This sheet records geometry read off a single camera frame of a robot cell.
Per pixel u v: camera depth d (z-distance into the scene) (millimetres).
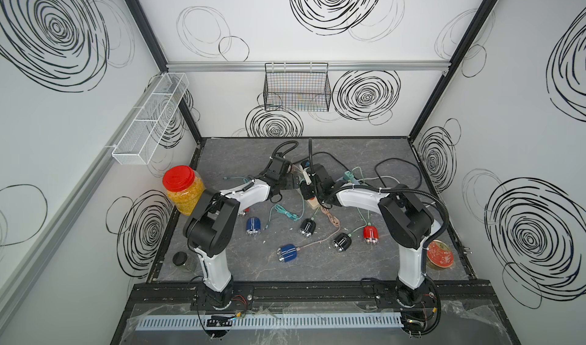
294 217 911
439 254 793
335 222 885
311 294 755
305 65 889
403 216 518
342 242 826
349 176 963
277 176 741
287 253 805
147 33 807
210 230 484
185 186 804
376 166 1090
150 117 715
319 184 744
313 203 928
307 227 866
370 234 846
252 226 867
